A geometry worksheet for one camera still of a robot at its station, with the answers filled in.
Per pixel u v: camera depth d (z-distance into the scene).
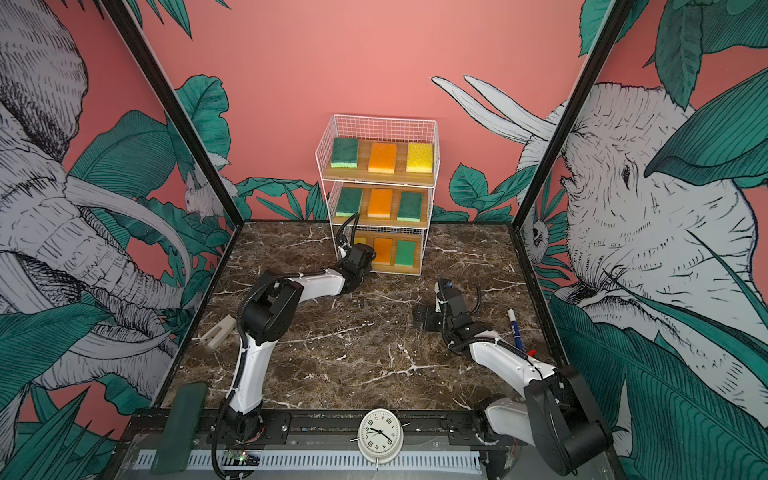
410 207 0.89
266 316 0.56
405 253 1.09
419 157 0.78
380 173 0.76
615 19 0.70
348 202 0.90
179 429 0.73
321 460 0.70
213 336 0.87
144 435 0.73
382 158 0.78
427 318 0.78
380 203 0.90
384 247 1.14
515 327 0.91
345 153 0.78
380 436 0.70
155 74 0.79
